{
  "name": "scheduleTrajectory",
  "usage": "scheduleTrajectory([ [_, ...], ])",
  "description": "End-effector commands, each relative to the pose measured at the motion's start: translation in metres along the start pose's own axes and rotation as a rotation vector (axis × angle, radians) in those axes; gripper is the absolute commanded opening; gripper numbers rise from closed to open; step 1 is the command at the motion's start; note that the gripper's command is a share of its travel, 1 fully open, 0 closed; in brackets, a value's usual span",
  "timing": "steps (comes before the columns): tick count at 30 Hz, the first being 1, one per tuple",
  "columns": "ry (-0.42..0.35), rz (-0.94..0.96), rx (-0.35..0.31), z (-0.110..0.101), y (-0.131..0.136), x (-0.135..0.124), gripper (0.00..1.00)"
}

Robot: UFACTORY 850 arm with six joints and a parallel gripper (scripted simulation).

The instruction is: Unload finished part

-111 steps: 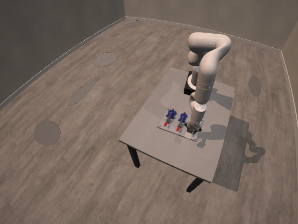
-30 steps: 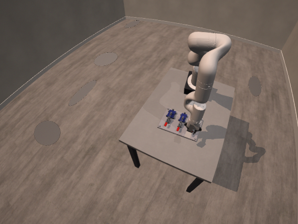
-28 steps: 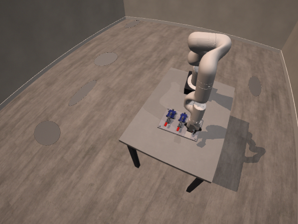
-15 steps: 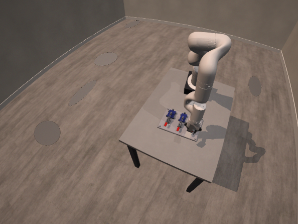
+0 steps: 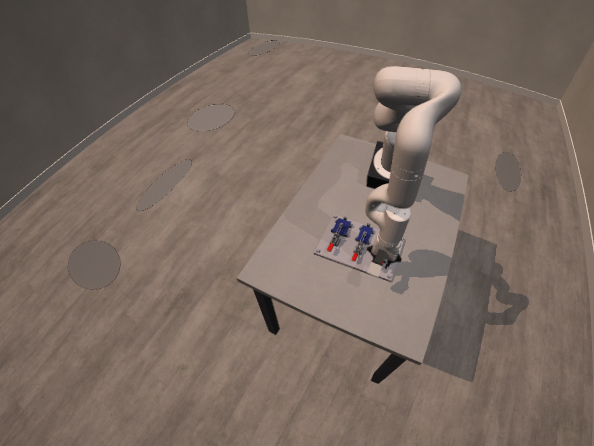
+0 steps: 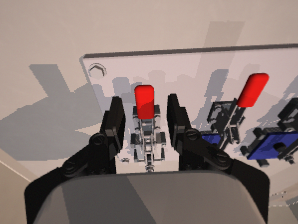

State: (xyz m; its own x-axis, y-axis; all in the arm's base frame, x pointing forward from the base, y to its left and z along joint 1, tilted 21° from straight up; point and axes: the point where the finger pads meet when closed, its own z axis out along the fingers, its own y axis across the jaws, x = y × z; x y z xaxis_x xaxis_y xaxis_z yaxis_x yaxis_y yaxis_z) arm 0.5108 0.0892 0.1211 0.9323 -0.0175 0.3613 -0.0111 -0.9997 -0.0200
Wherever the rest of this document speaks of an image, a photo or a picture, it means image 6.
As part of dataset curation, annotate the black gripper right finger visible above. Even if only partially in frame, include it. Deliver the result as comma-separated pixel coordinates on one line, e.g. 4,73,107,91
167,93,270,224

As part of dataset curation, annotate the blue rectangular plate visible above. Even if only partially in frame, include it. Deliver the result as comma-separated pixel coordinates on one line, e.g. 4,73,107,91
200,130,221,144

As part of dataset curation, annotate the white fixture plate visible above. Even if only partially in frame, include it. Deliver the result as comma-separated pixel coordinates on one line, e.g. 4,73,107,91
82,43,298,163

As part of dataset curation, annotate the blue flat plate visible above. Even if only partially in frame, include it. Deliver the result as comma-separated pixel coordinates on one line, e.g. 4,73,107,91
246,127,298,160

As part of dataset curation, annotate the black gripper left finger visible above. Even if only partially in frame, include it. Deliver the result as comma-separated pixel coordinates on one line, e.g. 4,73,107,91
24,96,126,224

